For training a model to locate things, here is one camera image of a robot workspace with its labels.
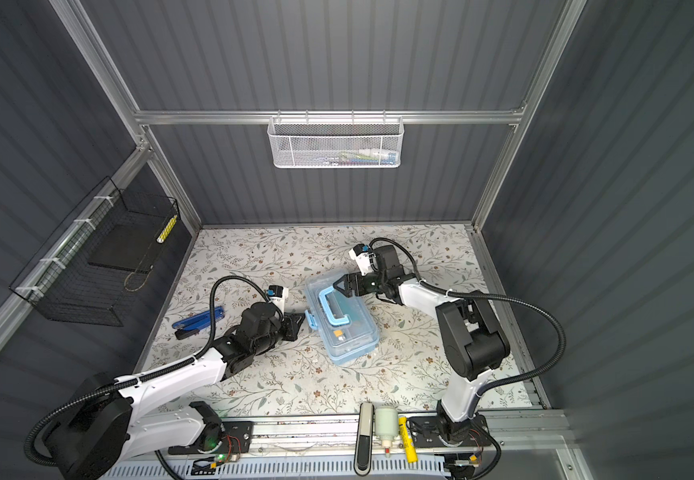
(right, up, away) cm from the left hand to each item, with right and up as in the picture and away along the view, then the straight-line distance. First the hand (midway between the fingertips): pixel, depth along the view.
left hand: (305, 316), depth 84 cm
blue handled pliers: (-37, -5, +7) cm, 38 cm away
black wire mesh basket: (-50, +11, -20) cm, 55 cm away
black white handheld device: (+16, -29, -16) cm, 37 cm away
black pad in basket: (-46, +19, -7) cm, 50 cm away
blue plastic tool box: (+12, -2, -3) cm, 12 cm away
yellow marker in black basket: (-38, +24, -3) cm, 45 cm away
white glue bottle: (+22, -23, -15) cm, 35 cm away
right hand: (+12, +8, +7) cm, 16 cm away
